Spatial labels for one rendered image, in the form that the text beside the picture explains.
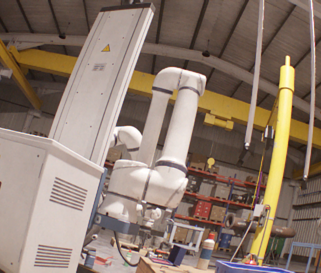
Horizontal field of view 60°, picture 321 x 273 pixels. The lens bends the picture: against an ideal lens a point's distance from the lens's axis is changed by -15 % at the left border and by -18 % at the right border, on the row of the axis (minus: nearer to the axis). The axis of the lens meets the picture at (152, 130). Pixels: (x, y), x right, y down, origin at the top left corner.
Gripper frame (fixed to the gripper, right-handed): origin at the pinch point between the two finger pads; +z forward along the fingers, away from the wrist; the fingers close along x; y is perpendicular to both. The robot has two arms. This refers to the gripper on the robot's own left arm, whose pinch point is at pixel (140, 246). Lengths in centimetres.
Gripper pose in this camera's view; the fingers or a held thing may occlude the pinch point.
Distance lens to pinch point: 248.2
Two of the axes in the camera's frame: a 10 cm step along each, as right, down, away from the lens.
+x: 3.1, 3.5, 8.8
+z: -2.6, 9.3, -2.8
